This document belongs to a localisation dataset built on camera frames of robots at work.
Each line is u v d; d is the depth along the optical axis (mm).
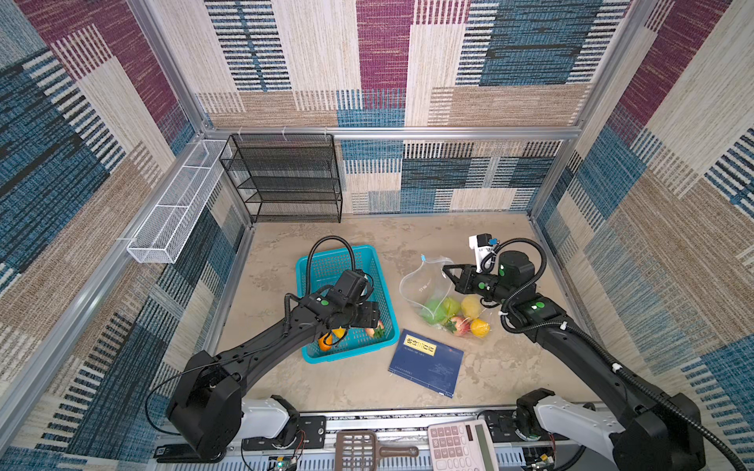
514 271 583
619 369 442
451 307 893
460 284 677
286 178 1103
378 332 858
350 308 636
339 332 899
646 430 382
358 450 716
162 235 916
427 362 845
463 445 700
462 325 857
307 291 674
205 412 400
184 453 731
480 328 852
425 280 833
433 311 871
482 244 690
